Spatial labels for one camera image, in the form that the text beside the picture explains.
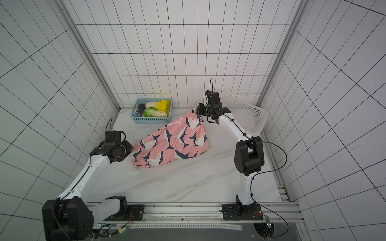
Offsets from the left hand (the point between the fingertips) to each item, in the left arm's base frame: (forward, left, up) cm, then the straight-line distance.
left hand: (130, 150), depth 84 cm
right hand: (+24, -35, +12) cm, 44 cm away
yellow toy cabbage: (+39, -13, -1) cm, 41 cm away
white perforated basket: (+33, -81, -8) cm, 88 cm away
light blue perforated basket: (+28, +5, -4) cm, 29 cm away
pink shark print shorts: (+7, -28, +1) cm, 29 cm away
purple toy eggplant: (+42, +6, -7) cm, 43 cm away
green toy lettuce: (+33, -7, -2) cm, 34 cm away
